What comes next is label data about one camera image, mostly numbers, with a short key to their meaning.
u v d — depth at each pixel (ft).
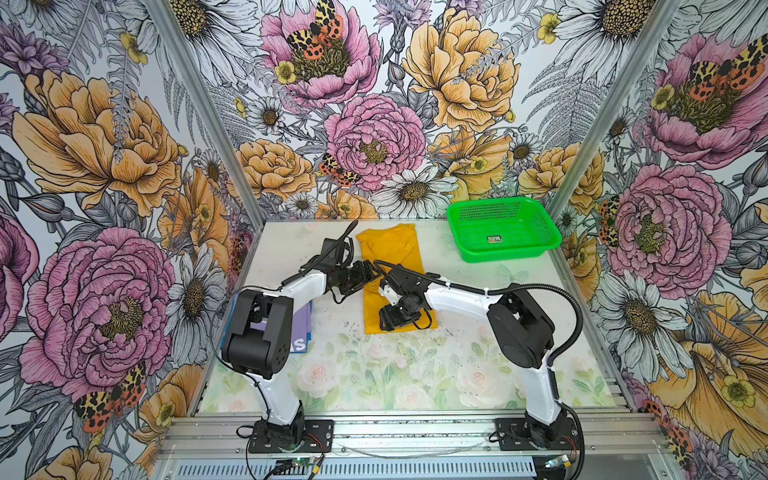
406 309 2.60
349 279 2.72
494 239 3.81
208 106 2.88
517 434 2.40
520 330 1.72
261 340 1.59
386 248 3.77
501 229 3.95
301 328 2.91
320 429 2.50
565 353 1.71
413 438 2.50
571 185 3.60
